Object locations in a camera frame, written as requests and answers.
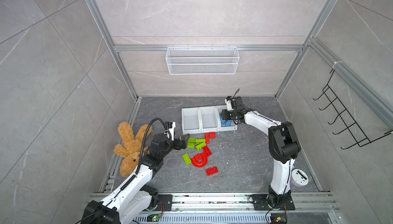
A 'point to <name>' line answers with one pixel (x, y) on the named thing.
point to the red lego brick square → (212, 135)
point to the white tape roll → (299, 178)
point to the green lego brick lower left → (191, 145)
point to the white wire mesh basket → (200, 61)
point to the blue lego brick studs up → (225, 122)
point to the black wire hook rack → (361, 138)
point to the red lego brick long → (206, 137)
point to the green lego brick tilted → (200, 146)
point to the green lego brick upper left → (192, 140)
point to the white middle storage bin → (208, 118)
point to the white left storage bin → (191, 120)
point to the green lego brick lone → (187, 159)
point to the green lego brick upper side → (198, 141)
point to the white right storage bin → (233, 126)
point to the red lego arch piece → (202, 163)
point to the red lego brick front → (211, 171)
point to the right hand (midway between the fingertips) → (223, 112)
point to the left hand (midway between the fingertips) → (182, 130)
